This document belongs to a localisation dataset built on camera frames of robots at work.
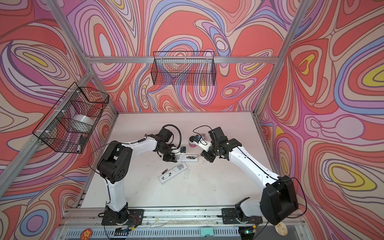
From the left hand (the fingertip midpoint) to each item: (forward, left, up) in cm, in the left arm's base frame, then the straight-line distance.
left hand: (177, 154), depth 96 cm
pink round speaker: (+6, -9, +5) cm, 12 cm away
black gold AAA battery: (-12, +7, 0) cm, 13 cm away
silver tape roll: (-1, +42, +33) cm, 54 cm away
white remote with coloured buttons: (-3, -7, +2) cm, 7 cm away
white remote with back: (-15, +7, +1) cm, 17 cm away
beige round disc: (-40, -53, 0) cm, 66 cm away
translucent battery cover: (-12, -6, 0) cm, 14 cm away
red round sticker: (-42, +40, +1) cm, 58 cm away
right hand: (-7, -18, +12) cm, 23 cm away
